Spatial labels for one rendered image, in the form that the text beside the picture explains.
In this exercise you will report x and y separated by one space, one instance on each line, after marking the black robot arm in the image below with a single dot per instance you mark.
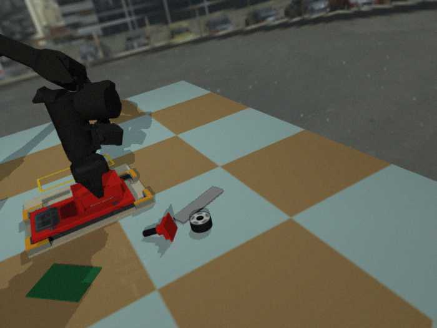
90 101

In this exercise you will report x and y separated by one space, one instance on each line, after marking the grey flat bar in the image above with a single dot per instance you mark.
198 204

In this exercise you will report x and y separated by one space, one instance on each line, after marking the dark green flat square mat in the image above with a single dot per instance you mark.
64 283

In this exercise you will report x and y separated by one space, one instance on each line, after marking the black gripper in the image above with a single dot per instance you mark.
87 166

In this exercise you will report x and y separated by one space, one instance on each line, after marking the black toy tyre with grey hub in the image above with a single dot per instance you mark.
200 222

